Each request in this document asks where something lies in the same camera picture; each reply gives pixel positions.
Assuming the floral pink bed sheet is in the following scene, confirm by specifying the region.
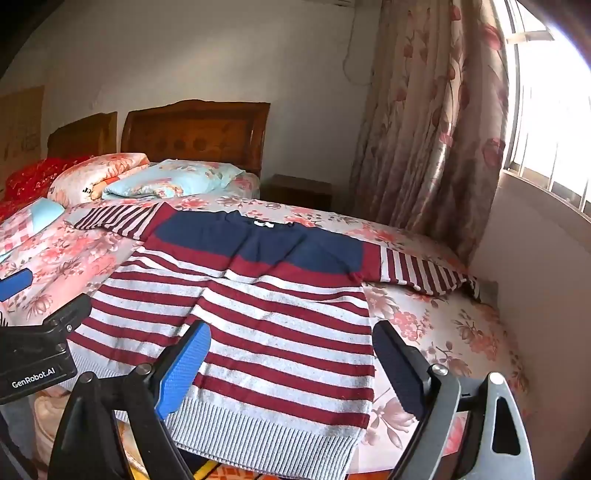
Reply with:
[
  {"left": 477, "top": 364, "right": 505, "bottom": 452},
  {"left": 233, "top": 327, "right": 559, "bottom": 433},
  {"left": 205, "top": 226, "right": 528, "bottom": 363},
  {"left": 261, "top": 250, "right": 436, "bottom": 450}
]
[{"left": 1, "top": 185, "right": 528, "bottom": 476}]

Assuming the large wooden headboard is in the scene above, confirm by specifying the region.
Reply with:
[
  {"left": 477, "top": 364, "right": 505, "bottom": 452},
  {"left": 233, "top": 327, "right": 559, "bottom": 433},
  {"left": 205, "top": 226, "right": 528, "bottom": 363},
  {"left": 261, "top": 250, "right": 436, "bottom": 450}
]
[{"left": 120, "top": 100, "right": 270, "bottom": 176}]

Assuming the red white striped sweater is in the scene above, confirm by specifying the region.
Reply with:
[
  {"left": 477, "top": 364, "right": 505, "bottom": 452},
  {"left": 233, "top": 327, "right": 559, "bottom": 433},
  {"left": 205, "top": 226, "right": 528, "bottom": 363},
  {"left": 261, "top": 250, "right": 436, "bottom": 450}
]
[{"left": 67, "top": 203, "right": 476, "bottom": 479}]

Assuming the window with metal bars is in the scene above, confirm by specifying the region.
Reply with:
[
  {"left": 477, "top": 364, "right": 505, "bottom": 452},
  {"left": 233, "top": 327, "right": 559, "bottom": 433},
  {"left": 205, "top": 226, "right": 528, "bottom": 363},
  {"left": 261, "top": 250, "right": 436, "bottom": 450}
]
[{"left": 495, "top": 1, "right": 590, "bottom": 217}]

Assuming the small wooden headboard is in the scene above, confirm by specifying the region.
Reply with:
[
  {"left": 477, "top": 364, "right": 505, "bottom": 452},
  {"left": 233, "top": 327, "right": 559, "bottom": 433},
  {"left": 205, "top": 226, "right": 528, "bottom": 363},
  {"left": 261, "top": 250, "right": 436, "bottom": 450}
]
[{"left": 47, "top": 111, "right": 117, "bottom": 159}]

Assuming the dark wooden nightstand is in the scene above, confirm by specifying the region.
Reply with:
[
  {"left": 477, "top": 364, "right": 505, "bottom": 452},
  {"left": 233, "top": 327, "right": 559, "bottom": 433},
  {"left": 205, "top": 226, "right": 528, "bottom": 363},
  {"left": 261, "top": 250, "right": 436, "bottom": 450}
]
[{"left": 260, "top": 174, "right": 332, "bottom": 211}]

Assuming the red pillow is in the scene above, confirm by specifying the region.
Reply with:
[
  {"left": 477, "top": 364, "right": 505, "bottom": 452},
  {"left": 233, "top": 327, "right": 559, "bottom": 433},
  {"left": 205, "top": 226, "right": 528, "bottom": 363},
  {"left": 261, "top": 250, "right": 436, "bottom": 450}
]
[{"left": 0, "top": 156, "right": 90, "bottom": 221}]

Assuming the cardboard sheet on wall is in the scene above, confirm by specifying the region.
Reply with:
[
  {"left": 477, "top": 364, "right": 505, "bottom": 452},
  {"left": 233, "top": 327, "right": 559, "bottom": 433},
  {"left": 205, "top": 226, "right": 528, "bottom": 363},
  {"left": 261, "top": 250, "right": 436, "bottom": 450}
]
[{"left": 0, "top": 86, "right": 44, "bottom": 188}]

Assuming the wall cable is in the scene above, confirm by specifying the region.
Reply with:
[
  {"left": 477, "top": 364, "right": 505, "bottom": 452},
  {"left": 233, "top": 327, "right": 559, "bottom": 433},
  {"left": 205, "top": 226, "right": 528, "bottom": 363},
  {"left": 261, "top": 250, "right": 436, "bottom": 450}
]
[{"left": 341, "top": 6, "right": 373, "bottom": 86}]

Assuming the small light blue cloth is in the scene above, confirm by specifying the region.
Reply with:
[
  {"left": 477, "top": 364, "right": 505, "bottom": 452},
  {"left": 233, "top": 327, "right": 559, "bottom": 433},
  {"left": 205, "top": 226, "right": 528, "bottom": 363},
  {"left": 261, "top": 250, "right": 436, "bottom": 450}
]
[{"left": 29, "top": 197, "right": 65, "bottom": 234}]

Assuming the light blue floral pillow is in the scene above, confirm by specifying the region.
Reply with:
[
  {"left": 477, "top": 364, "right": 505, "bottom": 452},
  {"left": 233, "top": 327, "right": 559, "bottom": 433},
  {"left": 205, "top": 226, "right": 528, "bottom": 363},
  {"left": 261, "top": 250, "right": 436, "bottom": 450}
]
[{"left": 101, "top": 159, "right": 245, "bottom": 200}]

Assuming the pink floral pillow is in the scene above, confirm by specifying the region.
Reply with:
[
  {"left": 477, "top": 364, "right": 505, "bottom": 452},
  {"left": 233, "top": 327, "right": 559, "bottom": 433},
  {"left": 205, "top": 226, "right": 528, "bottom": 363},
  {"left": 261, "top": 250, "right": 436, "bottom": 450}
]
[{"left": 47, "top": 153, "right": 149, "bottom": 208}]

